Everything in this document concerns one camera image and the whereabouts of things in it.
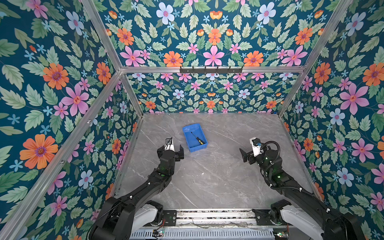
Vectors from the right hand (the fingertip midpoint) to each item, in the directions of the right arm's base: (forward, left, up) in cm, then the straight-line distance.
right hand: (248, 144), depth 81 cm
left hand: (+2, +42, -1) cm, 42 cm away
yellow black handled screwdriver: (+14, +28, -15) cm, 35 cm away
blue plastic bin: (+13, +33, -19) cm, 40 cm away
